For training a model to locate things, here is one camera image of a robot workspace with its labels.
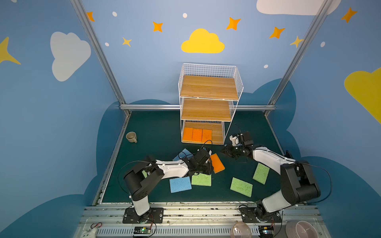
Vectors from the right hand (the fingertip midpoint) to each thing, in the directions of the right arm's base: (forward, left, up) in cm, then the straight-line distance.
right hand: (222, 149), depth 91 cm
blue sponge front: (-20, +25, -7) cm, 33 cm away
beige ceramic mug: (+10, +63, -5) cm, 63 cm away
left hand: (-10, +6, -4) cm, 12 cm away
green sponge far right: (-11, -24, -7) cm, 27 cm away
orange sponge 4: (-8, +3, -6) cm, 10 cm away
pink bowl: (-38, -36, -8) cm, 53 cm away
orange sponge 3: (+14, +9, -6) cm, 17 cm away
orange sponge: (+14, +23, -5) cm, 27 cm away
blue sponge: (-1, +24, -7) cm, 25 cm away
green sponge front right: (-20, -11, -7) cm, 24 cm away
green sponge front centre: (-17, +13, -7) cm, 22 cm away
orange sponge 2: (+14, +16, -6) cm, 22 cm away
